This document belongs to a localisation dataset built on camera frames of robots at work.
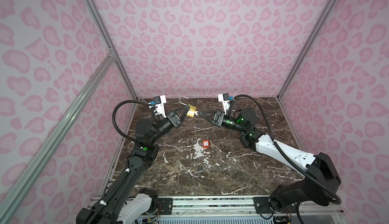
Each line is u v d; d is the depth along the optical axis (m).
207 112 0.62
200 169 0.85
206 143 0.93
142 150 0.54
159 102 0.59
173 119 0.57
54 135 0.55
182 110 0.63
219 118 0.60
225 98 0.63
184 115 0.62
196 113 0.65
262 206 0.74
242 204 0.75
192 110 0.64
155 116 0.59
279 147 0.50
